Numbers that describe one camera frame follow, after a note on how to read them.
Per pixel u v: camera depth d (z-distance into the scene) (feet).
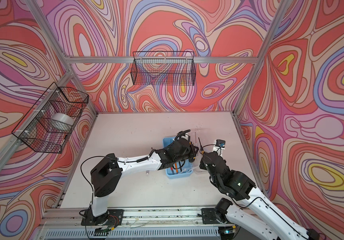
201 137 2.98
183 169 2.68
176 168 2.36
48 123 2.25
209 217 2.40
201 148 2.83
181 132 2.52
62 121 2.35
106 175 1.57
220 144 1.93
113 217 2.39
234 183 1.53
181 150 2.09
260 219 1.47
